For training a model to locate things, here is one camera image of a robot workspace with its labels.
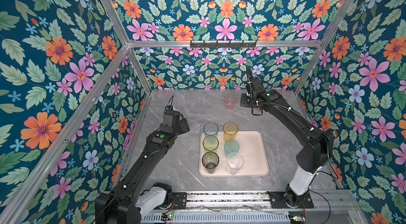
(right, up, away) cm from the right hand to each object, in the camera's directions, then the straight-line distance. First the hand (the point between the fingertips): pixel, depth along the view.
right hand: (244, 99), depth 85 cm
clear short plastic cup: (-5, -35, +2) cm, 35 cm away
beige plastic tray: (+7, -28, +7) cm, 29 cm away
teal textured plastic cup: (-7, -27, +2) cm, 28 cm away
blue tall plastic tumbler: (-19, -17, +4) cm, 25 cm away
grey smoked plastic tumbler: (-19, -34, -1) cm, 39 cm away
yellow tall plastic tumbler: (-8, -17, +2) cm, 19 cm away
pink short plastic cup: (-5, -1, +25) cm, 26 cm away
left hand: (-32, -11, -5) cm, 34 cm away
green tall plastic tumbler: (-19, -25, +2) cm, 31 cm away
